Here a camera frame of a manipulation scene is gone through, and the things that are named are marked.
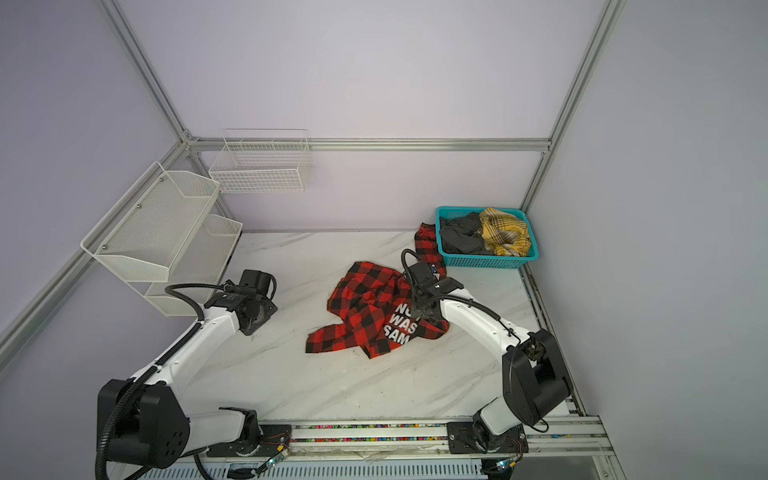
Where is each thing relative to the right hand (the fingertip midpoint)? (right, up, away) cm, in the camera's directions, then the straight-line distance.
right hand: (421, 307), depth 87 cm
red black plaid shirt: (-14, 0, +7) cm, 16 cm away
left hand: (-46, -2, -3) cm, 46 cm away
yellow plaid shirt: (+32, +23, +18) cm, 43 cm away
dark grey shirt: (+18, +23, +21) cm, 36 cm away
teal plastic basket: (+24, +13, +17) cm, 33 cm away
